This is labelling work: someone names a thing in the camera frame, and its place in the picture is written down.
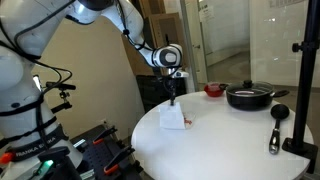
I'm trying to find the black pot with lid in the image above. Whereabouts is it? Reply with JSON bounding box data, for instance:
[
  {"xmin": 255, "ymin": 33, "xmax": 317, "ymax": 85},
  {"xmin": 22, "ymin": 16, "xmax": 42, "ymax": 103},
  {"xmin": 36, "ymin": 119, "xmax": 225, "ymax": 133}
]
[{"xmin": 219, "ymin": 79, "xmax": 291, "ymax": 112}]

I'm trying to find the white printed paper notice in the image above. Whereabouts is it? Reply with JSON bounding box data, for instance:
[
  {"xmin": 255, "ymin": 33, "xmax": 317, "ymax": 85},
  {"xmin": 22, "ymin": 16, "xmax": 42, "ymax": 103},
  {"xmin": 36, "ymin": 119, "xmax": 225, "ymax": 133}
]
[{"xmin": 268, "ymin": 0, "xmax": 306, "ymax": 9}]

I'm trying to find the black storage cabinet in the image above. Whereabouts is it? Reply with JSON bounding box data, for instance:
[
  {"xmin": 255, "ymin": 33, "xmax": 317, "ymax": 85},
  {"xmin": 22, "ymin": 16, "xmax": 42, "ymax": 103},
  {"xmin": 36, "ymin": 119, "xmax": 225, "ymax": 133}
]
[{"xmin": 135, "ymin": 73, "xmax": 188, "ymax": 113}]

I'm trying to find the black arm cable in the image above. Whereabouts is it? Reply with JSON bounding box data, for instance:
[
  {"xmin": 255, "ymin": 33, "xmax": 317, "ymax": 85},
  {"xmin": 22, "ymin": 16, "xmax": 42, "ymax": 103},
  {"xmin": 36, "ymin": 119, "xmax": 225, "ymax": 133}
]
[{"xmin": 0, "ymin": 0, "xmax": 150, "ymax": 96}]

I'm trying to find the large cardboard box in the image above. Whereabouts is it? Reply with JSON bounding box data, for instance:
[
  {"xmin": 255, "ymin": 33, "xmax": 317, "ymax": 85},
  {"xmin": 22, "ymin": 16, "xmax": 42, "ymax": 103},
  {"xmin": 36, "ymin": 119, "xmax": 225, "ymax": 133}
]
[{"xmin": 121, "ymin": 12, "xmax": 190, "ymax": 77}]

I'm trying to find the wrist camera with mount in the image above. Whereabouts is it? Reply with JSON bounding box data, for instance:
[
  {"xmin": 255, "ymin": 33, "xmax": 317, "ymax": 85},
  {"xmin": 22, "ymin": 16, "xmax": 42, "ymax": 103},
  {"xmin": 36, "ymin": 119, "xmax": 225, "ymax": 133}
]
[{"xmin": 170, "ymin": 69, "xmax": 190, "ymax": 80}]

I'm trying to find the black clamp with orange handle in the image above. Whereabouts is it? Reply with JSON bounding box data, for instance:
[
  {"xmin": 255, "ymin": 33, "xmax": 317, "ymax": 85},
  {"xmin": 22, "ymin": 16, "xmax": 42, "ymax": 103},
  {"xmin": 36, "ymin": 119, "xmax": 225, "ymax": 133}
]
[
  {"xmin": 103, "ymin": 145, "xmax": 136, "ymax": 176},
  {"xmin": 0, "ymin": 151, "xmax": 16, "ymax": 165},
  {"xmin": 92, "ymin": 125, "xmax": 119, "ymax": 146}
]

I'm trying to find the red bowl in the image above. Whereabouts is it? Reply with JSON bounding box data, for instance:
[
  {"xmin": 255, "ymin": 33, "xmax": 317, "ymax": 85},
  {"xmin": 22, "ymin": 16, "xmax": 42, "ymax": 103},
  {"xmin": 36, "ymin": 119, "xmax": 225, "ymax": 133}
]
[{"xmin": 203, "ymin": 82, "xmax": 227, "ymax": 98}]

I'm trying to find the black ladle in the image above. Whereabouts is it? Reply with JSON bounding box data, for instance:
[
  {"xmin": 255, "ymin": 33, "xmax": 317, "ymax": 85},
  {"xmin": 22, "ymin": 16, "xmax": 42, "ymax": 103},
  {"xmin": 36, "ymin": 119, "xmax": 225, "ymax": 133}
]
[{"xmin": 268, "ymin": 103, "xmax": 291, "ymax": 156}]

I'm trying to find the white towel with red stripes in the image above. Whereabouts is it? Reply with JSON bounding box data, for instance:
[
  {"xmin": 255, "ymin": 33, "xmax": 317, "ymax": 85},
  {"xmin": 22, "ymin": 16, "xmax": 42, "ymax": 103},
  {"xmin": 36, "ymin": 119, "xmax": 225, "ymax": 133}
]
[{"xmin": 159, "ymin": 101, "xmax": 197, "ymax": 131}]

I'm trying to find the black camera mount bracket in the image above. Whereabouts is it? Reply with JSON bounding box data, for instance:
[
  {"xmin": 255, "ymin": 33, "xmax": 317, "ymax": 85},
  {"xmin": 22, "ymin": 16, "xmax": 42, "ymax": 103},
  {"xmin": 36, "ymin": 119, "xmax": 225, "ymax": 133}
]
[{"xmin": 44, "ymin": 81, "xmax": 77, "ymax": 115}]

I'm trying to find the small cardboard box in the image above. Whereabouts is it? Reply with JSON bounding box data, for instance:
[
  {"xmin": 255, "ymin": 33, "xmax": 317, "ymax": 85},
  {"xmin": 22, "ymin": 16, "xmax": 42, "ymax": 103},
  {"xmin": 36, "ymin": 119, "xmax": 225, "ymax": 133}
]
[{"xmin": 133, "ymin": 0, "xmax": 167, "ymax": 21}]

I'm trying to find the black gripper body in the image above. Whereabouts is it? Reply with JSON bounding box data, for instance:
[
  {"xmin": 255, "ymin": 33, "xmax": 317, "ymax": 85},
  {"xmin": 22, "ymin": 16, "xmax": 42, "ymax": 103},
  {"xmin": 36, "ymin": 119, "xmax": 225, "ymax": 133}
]
[{"xmin": 165, "ymin": 77, "xmax": 178, "ymax": 93}]

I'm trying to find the small white paper sheet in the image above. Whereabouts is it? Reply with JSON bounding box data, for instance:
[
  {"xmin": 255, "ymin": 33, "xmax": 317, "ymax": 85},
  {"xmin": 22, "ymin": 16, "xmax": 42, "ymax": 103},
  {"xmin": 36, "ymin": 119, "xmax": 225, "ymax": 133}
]
[{"xmin": 198, "ymin": 4, "xmax": 215, "ymax": 23}]

